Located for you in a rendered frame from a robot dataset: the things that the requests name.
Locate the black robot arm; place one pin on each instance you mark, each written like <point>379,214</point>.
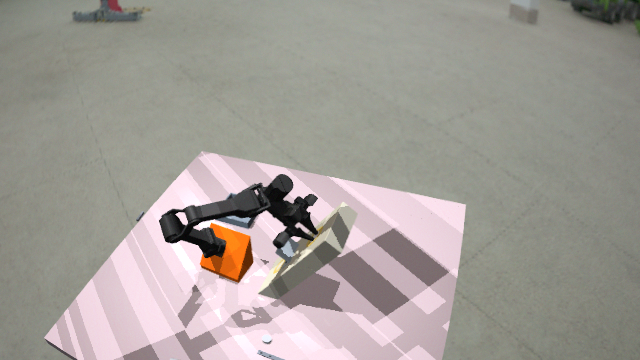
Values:
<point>245,204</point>

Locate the grey flat bar with two pins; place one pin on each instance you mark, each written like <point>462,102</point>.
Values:
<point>269,356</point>

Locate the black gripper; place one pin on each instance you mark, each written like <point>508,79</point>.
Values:
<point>291,230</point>

